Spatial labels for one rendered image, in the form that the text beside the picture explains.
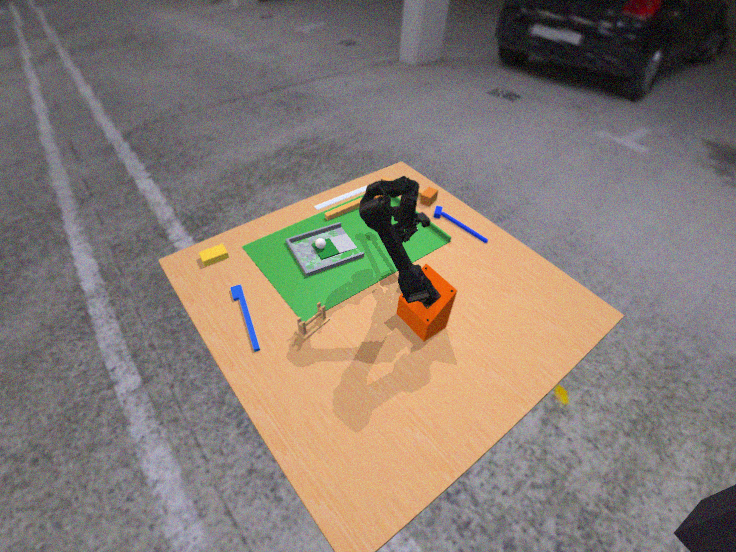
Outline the blue long thin bar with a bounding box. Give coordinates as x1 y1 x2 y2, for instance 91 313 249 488
230 285 260 352

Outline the yellow rectangular block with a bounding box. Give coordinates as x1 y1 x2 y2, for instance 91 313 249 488
199 244 229 266

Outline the white flat bar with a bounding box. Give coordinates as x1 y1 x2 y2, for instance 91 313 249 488
314 186 367 210

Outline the green putting mat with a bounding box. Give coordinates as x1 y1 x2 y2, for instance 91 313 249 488
242 194 449 322

